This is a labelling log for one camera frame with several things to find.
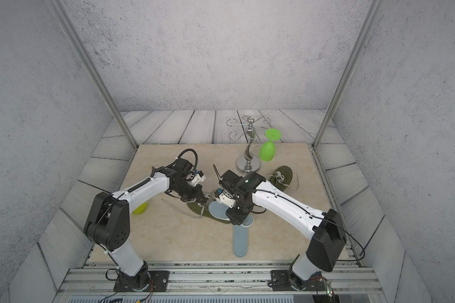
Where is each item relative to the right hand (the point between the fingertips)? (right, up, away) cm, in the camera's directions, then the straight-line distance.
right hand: (237, 218), depth 74 cm
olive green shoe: (-15, +1, +11) cm, 19 cm away
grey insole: (+2, -11, +10) cm, 15 cm away
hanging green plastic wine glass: (+15, +28, +20) cm, 38 cm away
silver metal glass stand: (+8, +20, +36) cm, 42 cm away
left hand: (-13, +4, +11) cm, 17 cm away
